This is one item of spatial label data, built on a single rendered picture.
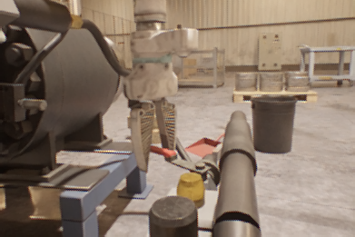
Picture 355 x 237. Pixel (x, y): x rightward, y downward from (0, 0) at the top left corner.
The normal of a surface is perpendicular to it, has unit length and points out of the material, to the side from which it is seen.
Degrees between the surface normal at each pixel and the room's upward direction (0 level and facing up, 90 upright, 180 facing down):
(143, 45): 90
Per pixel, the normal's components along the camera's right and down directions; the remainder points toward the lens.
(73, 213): -0.22, 0.15
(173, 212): -0.03, -0.99
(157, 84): 0.73, 0.11
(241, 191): 0.22, -0.95
